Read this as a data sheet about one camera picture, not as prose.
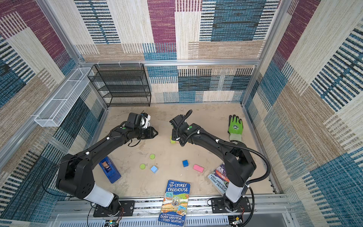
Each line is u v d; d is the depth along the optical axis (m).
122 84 1.10
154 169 0.84
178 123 0.66
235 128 1.03
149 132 0.78
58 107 0.73
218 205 0.73
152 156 0.91
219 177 0.81
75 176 0.43
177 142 0.96
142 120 0.72
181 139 0.64
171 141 0.96
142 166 0.87
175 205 0.72
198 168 0.86
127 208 0.73
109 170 0.83
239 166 0.46
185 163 0.88
